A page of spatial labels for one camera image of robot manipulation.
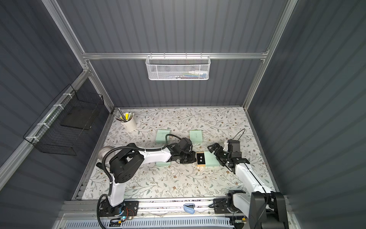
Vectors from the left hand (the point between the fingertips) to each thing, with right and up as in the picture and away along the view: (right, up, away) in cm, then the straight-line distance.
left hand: (200, 164), depth 87 cm
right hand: (+9, +8, -1) cm, 12 cm away
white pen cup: (-48, +24, +13) cm, 55 cm away
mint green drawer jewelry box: (+5, +2, +2) cm, 6 cm away
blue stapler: (-7, -18, -15) cm, 24 cm away
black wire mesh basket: (-73, +21, -17) cm, 78 cm away
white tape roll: (-64, +6, +6) cm, 64 cm away
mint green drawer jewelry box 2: (-23, 0, 0) cm, 23 cm away
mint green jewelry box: (-2, +16, +12) cm, 20 cm away
